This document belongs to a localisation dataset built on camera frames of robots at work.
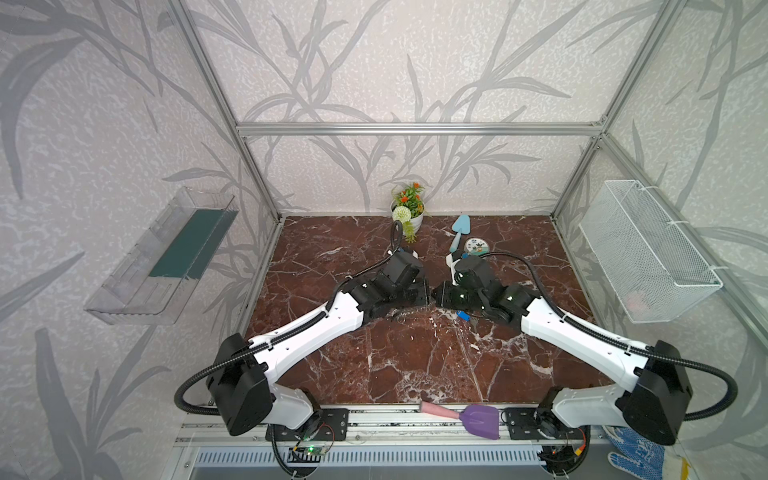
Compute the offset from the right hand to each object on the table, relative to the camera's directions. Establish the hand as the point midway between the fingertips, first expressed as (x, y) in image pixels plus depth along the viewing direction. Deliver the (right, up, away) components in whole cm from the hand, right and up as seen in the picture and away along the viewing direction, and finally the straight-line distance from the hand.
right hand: (429, 285), depth 79 cm
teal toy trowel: (+17, +18, +41) cm, 48 cm away
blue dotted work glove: (+48, -38, -9) cm, 62 cm away
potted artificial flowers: (-5, +23, +25) cm, 35 cm away
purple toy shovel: (+13, -33, -5) cm, 36 cm away
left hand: (+1, +1, -2) cm, 2 cm away
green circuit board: (-28, -38, -8) cm, 48 cm away
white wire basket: (+46, +5, -17) cm, 49 cm away
